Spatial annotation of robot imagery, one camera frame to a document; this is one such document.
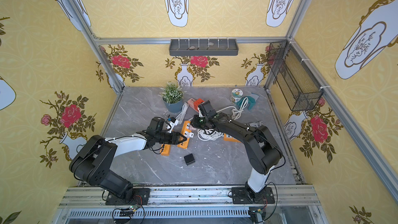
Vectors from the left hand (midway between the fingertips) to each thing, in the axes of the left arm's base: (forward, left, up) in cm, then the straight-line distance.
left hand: (183, 139), depth 88 cm
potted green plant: (+25, +7, +10) cm, 27 cm away
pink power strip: (+27, -5, -2) cm, 27 cm away
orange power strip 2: (+2, -27, -3) cm, 27 cm away
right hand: (+6, -3, +5) cm, 8 cm away
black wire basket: (+12, -59, +28) cm, 66 cm away
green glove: (+28, -47, -2) cm, 55 cm away
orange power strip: (+5, -2, +4) cm, 7 cm away
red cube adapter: (+23, -8, +5) cm, 25 cm away
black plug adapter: (-10, -4, -3) cm, 11 cm away
